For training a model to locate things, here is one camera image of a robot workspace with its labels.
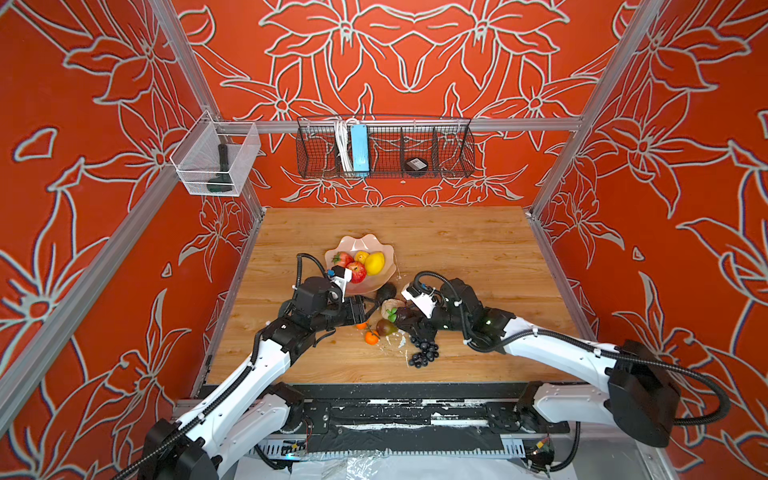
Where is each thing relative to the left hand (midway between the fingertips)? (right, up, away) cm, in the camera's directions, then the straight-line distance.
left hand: (374, 304), depth 75 cm
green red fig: (+3, -9, +9) cm, 13 cm away
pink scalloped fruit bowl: (-3, +15, +30) cm, 33 cm away
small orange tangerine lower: (-1, -12, +9) cm, 15 cm away
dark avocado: (+3, 0, +16) cm, 17 cm away
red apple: (-5, +6, +20) cm, 21 cm away
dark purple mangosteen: (+8, -3, -1) cm, 9 cm away
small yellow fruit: (-5, +11, +24) cm, 27 cm away
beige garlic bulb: (+4, -3, +12) cm, 13 cm away
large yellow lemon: (0, +9, +22) cm, 24 cm away
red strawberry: (-11, +10, +22) cm, 27 cm away
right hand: (+7, -3, +2) cm, 8 cm away
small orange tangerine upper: (-4, -9, +11) cm, 14 cm away
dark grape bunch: (+15, -15, +5) cm, 22 cm away
